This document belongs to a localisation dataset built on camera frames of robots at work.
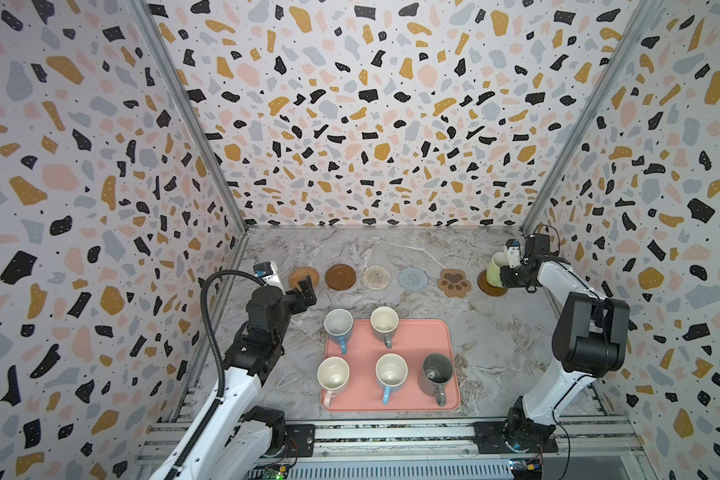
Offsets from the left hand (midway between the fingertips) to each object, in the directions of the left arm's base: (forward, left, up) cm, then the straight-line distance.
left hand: (297, 277), depth 76 cm
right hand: (+12, -63, -15) cm, 66 cm away
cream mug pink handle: (-17, -8, -22) cm, 29 cm away
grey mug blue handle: (-3, -9, -20) cm, 22 cm away
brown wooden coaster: (+11, -59, -25) cm, 65 cm away
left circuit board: (-39, +4, -25) cm, 46 cm away
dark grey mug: (-17, -37, -21) cm, 46 cm away
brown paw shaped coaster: (+15, -48, -26) cm, 57 cm away
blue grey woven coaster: (+17, -33, -25) cm, 45 cm away
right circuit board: (-39, -56, -25) cm, 73 cm away
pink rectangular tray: (-6, -32, -25) cm, 41 cm away
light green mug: (+13, -59, -17) cm, 63 cm away
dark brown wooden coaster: (+17, -8, -25) cm, 31 cm away
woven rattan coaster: (+19, +6, -25) cm, 32 cm away
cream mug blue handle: (-16, -24, -23) cm, 37 cm away
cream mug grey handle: (-2, -23, -20) cm, 30 cm away
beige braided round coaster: (+17, -20, -25) cm, 36 cm away
